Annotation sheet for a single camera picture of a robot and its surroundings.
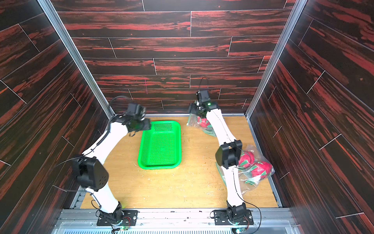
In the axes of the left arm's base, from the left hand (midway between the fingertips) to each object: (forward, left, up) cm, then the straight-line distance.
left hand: (149, 125), depth 89 cm
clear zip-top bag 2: (-29, -59, -17) cm, 68 cm away
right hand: (+13, -30, +2) cm, 33 cm away
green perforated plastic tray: (-4, -5, -20) cm, 21 cm away
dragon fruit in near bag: (-23, -66, -12) cm, 70 cm away
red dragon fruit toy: (+14, -36, -12) cm, 40 cm away
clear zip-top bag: (+14, -27, -11) cm, 32 cm away
